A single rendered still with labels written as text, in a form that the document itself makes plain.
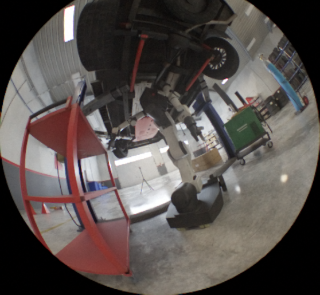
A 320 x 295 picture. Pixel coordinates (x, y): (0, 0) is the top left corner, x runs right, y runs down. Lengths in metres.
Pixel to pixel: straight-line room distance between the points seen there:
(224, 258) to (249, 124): 1.57
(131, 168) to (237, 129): 9.69
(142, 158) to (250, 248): 10.38
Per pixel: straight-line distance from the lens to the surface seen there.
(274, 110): 7.31
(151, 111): 0.82
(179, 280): 0.56
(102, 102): 1.29
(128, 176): 10.16
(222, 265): 0.55
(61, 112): 0.54
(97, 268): 0.58
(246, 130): 1.66
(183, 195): 0.60
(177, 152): 0.85
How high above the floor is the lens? 0.50
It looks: 20 degrees up
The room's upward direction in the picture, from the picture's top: 22 degrees counter-clockwise
